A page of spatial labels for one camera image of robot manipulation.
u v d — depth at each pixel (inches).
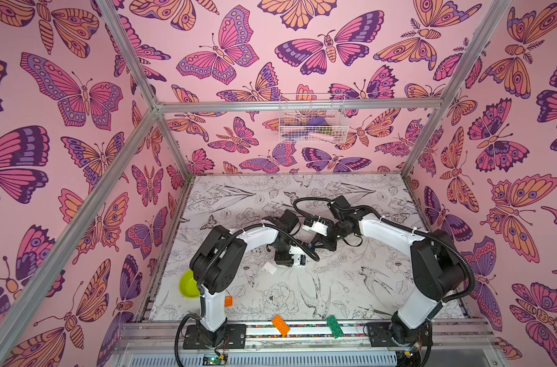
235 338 29.1
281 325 29.5
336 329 29.2
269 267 34.6
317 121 37.3
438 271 18.3
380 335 28.7
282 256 32.2
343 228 27.9
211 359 28.5
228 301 31.8
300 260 35.4
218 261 19.4
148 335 29.9
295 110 37.7
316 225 30.8
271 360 27.6
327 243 30.6
